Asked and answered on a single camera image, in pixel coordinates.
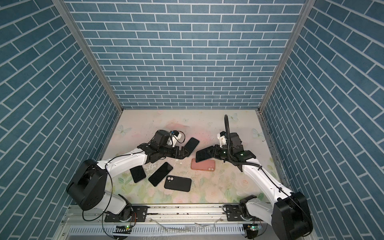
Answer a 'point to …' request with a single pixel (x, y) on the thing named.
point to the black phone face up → (160, 174)
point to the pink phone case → (207, 165)
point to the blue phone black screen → (191, 144)
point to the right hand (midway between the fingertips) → (207, 149)
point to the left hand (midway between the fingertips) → (185, 152)
